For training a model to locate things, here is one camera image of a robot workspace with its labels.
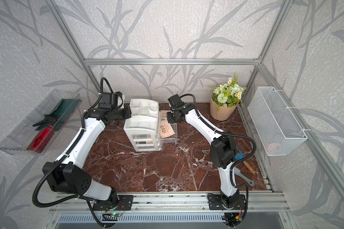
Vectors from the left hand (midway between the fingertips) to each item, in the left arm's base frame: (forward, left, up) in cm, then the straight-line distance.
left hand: (130, 111), depth 81 cm
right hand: (+2, -22, -8) cm, 24 cm away
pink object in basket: (-20, -75, -3) cm, 78 cm away
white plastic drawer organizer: (-6, -7, -5) cm, 11 cm away
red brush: (-24, +29, +9) cm, 39 cm away
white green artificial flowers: (+9, -58, +6) cm, 59 cm away
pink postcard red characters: (0, -19, -1) cm, 19 cm away
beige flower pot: (+11, -58, -14) cm, 60 cm away
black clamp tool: (-13, +33, +9) cm, 37 cm away
